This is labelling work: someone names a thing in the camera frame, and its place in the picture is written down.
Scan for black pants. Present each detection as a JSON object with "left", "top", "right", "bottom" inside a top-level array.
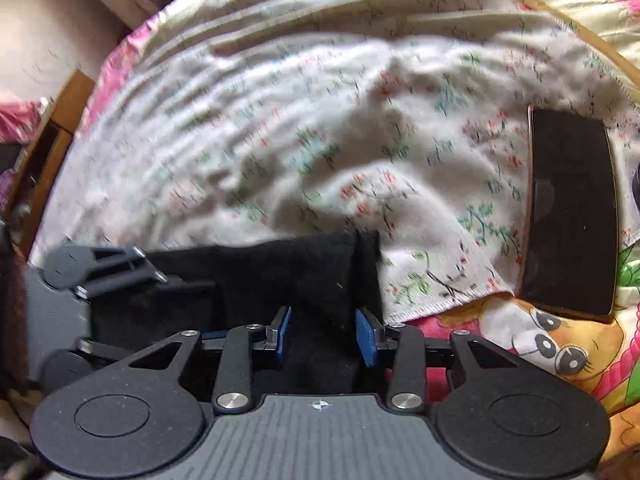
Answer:
[{"left": 90, "top": 230, "right": 383, "bottom": 396}]

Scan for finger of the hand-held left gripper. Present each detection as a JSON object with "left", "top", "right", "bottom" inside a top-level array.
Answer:
[
  {"left": 77, "top": 338, "right": 133, "bottom": 363},
  {"left": 75, "top": 245, "right": 217, "bottom": 306}
]

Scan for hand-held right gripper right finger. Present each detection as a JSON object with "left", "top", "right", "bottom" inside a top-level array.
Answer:
[{"left": 355, "top": 308, "right": 518, "bottom": 413}]

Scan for pink cloth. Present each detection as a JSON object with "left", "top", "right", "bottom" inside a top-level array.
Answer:
[{"left": 0, "top": 100, "right": 47, "bottom": 144}]

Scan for pink printed blanket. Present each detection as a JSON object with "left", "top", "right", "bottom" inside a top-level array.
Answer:
[{"left": 80, "top": 0, "right": 640, "bottom": 466}]

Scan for wooden bedside cabinet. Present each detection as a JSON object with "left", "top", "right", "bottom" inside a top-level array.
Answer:
[{"left": 9, "top": 69, "right": 97, "bottom": 257}]

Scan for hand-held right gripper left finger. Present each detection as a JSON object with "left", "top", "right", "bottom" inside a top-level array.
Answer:
[{"left": 125, "top": 306, "right": 293, "bottom": 415}]

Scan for white floral bedsheet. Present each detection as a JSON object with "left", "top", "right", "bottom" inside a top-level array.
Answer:
[{"left": 30, "top": 0, "right": 640, "bottom": 326}]

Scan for black smartphone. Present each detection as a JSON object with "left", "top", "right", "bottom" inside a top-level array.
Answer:
[{"left": 520, "top": 106, "right": 622, "bottom": 322}]

